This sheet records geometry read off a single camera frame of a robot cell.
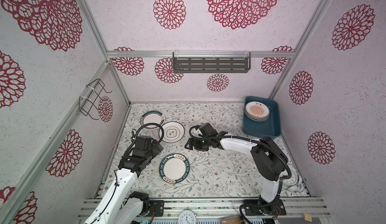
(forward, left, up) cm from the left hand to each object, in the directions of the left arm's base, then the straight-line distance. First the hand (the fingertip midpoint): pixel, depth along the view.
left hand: (155, 151), depth 81 cm
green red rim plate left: (+33, +9, -10) cm, 35 cm away
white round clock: (-29, -17, -8) cm, 35 cm away
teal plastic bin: (+23, -76, -12) cm, 80 cm away
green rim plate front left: (-5, -10, -11) cm, 16 cm away
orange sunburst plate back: (+36, -69, -10) cm, 79 cm away
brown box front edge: (-31, -39, -7) cm, 50 cm away
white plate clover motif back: (+20, -8, -12) cm, 25 cm away
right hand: (+6, -18, -5) cm, 20 cm away
